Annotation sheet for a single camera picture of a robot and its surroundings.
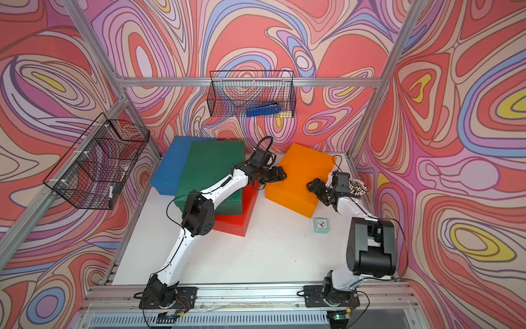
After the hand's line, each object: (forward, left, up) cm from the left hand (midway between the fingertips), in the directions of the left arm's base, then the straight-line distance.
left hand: (285, 178), depth 96 cm
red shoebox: (-22, +22, -3) cm, 31 cm away
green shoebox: (-1, +35, +12) cm, 37 cm away
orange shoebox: (+8, -9, 0) cm, 12 cm away
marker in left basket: (-21, +65, +14) cm, 70 cm away
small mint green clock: (-20, -15, -8) cm, 27 cm away
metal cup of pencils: (-12, -28, +8) cm, 31 cm away
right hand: (-7, -12, -2) cm, 14 cm away
